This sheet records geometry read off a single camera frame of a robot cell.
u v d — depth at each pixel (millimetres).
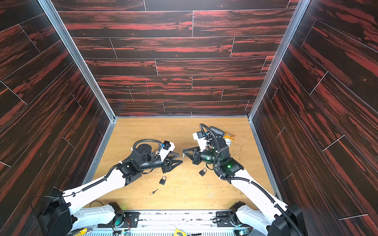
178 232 690
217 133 1038
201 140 638
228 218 673
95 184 478
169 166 643
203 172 907
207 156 626
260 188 464
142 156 572
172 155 710
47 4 652
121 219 673
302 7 663
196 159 618
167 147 620
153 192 830
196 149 647
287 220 377
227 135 1052
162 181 864
